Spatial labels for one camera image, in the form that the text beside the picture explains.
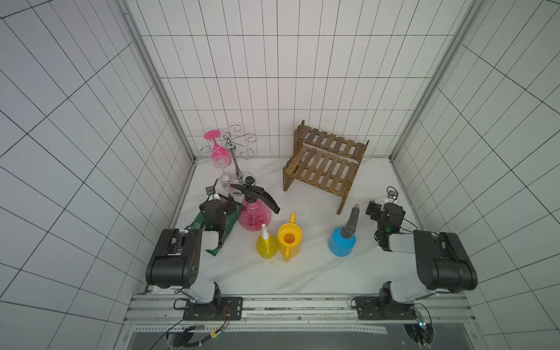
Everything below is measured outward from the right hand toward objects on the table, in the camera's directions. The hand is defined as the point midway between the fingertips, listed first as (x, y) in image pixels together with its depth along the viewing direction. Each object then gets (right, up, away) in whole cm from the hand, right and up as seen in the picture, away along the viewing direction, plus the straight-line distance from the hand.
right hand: (377, 200), depth 94 cm
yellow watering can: (-39, -13, -16) cm, 44 cm away
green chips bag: (-71, -6, -20) cm, 74 cm away
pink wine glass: (-66, +18, -12) cm, 69 cm away
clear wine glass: (-66, +10, -7) cm, 67 cm away
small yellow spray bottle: (-47, -12, -24) cm, 54 cm away
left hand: (-70, 0, +1) cm, 70 cm away
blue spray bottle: (-20, -13, -16) cm, 29 cm away
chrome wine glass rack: (-63, +25, -9) cm, 69 cm away
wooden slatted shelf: (-22, +18, +6) cm, 29 cm away
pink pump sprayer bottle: (-52, -2, -11) cm, 54 cm away
